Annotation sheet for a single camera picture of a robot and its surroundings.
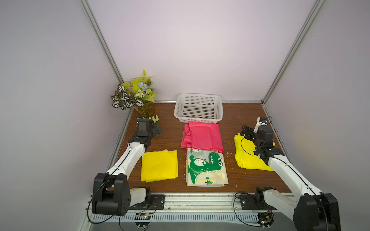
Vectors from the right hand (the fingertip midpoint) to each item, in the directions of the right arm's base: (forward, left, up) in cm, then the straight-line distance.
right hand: (251, 125), depth 83 cm
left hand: (0, +60, -3) cm, 60 cm away
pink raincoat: (+1, +29, -14) cm, 32 cm away
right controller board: (-43, -2, -19) cm, 47 cm away
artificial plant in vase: (+21, +72, +6) cm, 75 cm away
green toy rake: (+16, +65, -16) cm, 69 cm away
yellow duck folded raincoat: (-14, +7, -1) cm, 16 cm away
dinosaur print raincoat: (-21, +27, -12) cm, 37 cm away
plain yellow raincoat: (-19, +56, -17) cm, 62 cm away
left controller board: (-44, +60, -19) cm, 77 cm away
